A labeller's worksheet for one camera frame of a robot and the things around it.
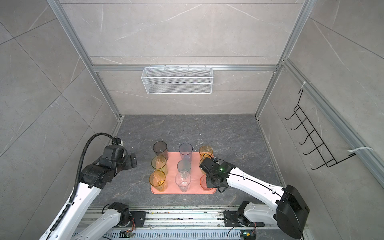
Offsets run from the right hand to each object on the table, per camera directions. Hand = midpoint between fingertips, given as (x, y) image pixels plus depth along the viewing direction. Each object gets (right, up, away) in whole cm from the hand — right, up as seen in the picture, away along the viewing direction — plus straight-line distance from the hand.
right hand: (212, 181), depth 81 cm
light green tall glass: (-30, +9, +6) cm, 32 cm away
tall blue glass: (-15, +16, +8) cm, 23 cm away
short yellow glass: (-2, +14, +14) cm, 20 cm away
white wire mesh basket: (-22, +62, +20) cm, 69 cm away
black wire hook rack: (+45, +21, -17) cm, 52 cm away
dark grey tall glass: (-29, +18, +2) cm, 34 cm away
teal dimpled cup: (-16, +6, +8) cm, 19 cm away
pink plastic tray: (-10, -5, +4) cm, 12 cm away
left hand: (-45, +16, -7) cm, 48 cm away
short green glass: (-6, +8, +12) cm, 16 cm away
